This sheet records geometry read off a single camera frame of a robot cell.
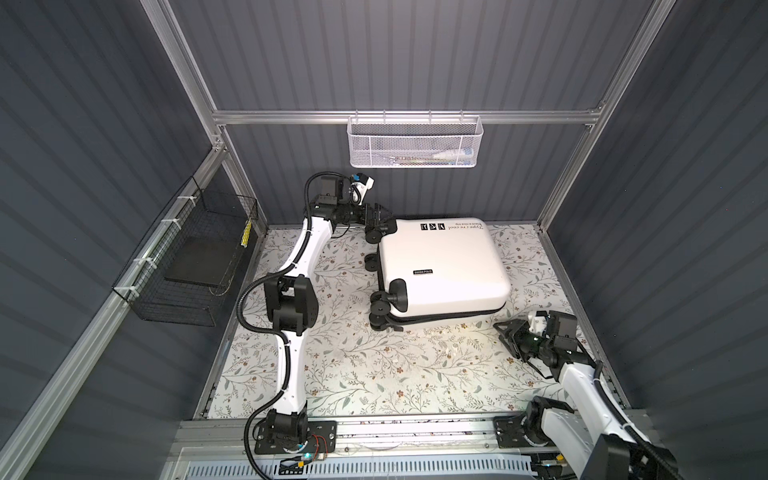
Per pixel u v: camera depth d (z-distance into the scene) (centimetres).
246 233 83
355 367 85
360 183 84
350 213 82
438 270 85
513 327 78
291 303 60
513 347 77
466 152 91
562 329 66
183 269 70
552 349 65
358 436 75
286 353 61
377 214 83
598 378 54
